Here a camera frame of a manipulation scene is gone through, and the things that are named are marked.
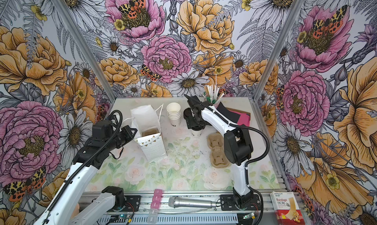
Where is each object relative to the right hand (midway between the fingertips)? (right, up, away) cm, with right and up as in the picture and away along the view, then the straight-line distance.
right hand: (197, 127), depth 92 cm
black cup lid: (0, 0, -5) cm, 5 cm away
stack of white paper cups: (-14, +8, -1) cm, 16 cm away
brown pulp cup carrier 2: (+13, -18, -4) cm, 22 cm away
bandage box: (+42, -36, -22) cm, 59 cm away
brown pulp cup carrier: (-30, -3, +4) cm, 31 cm away
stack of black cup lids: (-7, +9, +15) cm, 18 cm away
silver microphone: (-12, -34, -21) cm, 41 cm away
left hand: (-30, -2, -17) cm, 35 cm away
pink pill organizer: (-21, -36, -20) cm, 46 cm away
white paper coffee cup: (0, -4, +2) cm, 5 cm away
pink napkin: (+33, +4, +11) cm, 36 cm away
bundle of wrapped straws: (+12, +20, +12) cm, 26 cm away
